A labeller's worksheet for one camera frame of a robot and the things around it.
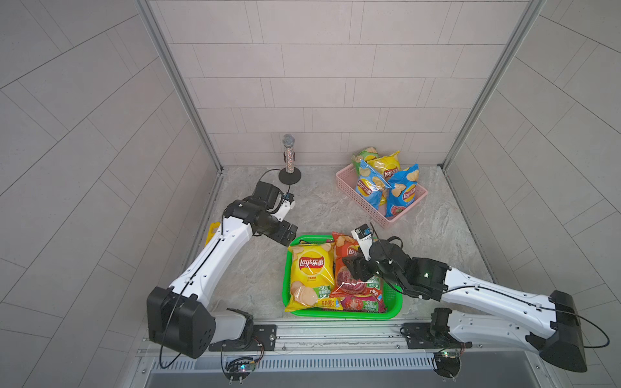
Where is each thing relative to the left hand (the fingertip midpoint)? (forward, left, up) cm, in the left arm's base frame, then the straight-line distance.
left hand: (287, 227), depth 80 cm
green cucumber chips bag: (+37, -31, -1) cm, 48 cm away
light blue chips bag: (+18, -30, 0) cm, 36 cm away
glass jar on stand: (+33, +3, -9) cm, 34 cm away
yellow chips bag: (-16, -9, -1) cm, 18 cm away
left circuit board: (-37, +10, -12) cm, 40 cm away
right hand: (-11, -20, 0) cm, 23 cm away
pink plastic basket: (+32, -23, -11) cm, 41 cm away
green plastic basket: (-21, -33, -7) cm, 40 cm away
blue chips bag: (+16, -42, 0) cm, 45 cm away
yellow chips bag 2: (+29, -38, 0) cm, 48 cm away
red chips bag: (-19, -18, +3) cm, 26 cm away
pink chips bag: (-22, -24, -7) cm, 33 cm away
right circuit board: (-36, -48, -14) cm, 61 cm away
